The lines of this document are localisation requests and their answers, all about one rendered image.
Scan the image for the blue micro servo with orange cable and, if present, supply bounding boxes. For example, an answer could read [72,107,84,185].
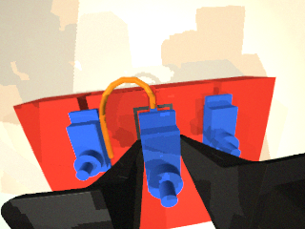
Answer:
[100,76,183,207]

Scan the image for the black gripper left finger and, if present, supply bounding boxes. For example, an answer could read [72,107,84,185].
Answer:
[1,139,144,229]

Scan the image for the red flat plate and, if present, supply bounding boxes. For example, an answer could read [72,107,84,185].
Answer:
[12,75,275,229]

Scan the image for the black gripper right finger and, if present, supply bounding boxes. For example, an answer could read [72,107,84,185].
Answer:
[180,135,305,229]

